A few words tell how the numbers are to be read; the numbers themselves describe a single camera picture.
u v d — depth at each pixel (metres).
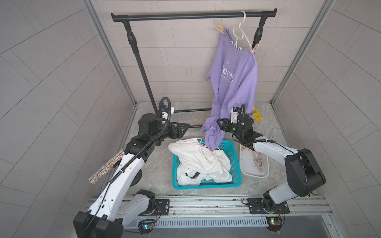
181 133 0.61
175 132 0.60
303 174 0.44
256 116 1.08
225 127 0.75
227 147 0.84
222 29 0.73
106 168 0.63
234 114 0.77
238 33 0.62
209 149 0.81
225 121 0.77
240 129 0.68
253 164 0.85
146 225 0.64
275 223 0.68
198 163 0.77
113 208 0.38
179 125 0.60
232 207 0.73
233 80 0.71
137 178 0.80
